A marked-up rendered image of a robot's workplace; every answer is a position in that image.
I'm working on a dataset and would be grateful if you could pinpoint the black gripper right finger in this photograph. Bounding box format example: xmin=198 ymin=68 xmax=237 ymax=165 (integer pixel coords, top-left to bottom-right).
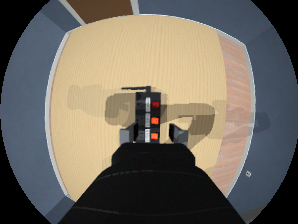
xmin=169 ymin=123 xmax=189 ymax=146

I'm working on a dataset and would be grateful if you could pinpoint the black power strip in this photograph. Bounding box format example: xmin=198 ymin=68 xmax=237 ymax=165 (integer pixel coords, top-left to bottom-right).
xmin=121 ymin=86 xmax=161 ymax=143

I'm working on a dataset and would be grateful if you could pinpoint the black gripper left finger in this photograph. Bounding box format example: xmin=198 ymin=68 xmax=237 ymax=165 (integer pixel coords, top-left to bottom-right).
xmin=119 ymin=123 xmax=138 ymax=145

